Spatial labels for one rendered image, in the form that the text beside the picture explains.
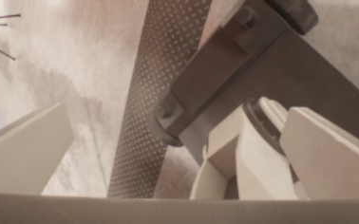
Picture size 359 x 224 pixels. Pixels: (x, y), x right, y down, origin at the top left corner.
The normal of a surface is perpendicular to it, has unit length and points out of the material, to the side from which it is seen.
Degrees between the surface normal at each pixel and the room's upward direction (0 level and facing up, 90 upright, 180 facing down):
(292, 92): 0
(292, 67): 0
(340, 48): 0
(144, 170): 23
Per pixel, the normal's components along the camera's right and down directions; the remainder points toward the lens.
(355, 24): -0.57, 0.09
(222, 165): -0.36, 0.32
